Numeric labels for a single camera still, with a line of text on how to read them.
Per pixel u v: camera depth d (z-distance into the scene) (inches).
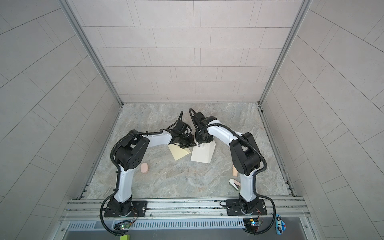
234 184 30.3
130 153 20.7
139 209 27.8
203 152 35.9
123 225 25.3
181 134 31.8
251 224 26.7
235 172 31.9
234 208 27.9
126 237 24.8
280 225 26.1
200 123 27.1
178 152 35.2
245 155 19.4
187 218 27.2
